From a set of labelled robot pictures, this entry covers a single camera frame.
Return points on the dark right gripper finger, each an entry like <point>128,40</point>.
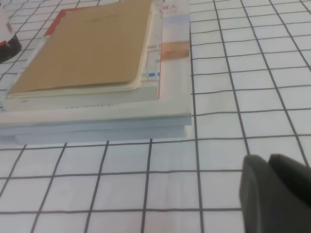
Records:
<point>275,195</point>

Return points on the black mesh pen holder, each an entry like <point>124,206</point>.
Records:
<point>10,45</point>

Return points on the light blue bottom book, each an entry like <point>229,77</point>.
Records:
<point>96,131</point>

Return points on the checkered white tablecloth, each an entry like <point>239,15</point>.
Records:
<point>251,94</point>

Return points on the large white book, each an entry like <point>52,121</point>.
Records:
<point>173,107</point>

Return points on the red and white book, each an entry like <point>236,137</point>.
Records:
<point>136,80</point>

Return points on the brown kraft notebook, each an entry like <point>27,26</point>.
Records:
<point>82,48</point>

